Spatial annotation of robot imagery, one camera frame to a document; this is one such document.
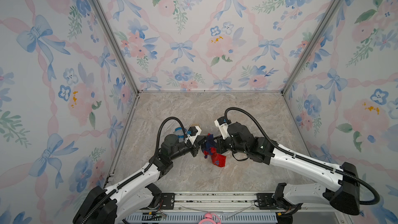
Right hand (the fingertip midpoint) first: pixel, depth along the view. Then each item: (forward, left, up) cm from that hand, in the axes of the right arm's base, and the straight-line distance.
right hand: (210, 140), depth 72 cm
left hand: (+3, +2, -1) cm, 3 cm away
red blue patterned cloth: (-3, +1, -1) cm, 3 cm away
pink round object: (-28, +1, -20) cm, 35 cm away
